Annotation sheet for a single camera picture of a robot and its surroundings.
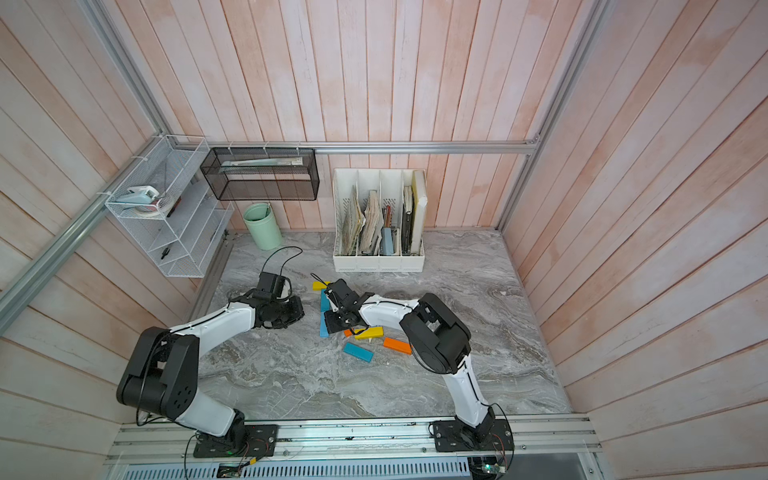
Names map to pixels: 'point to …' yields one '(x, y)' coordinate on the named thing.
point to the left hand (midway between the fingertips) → (305, 315)
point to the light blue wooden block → (323, 326)
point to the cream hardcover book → (419, 202)
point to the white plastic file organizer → (379, 220)
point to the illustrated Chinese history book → (353, 224)
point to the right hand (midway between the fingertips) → (330, 322)
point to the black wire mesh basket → (262, 173)
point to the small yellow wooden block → (318, 285)
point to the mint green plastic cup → (260, 218)
